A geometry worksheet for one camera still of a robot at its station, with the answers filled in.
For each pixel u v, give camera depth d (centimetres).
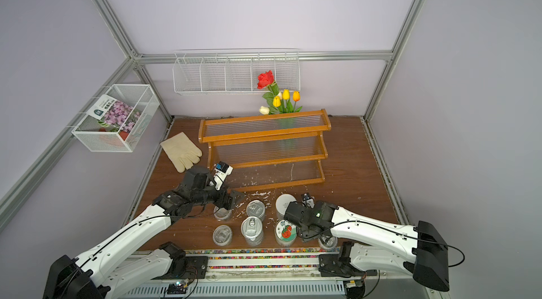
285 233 74
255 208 83
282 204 79
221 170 71
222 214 81
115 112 74
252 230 71
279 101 87
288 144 105
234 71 99
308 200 70
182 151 105
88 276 40
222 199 68
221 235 76
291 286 71
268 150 104
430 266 39
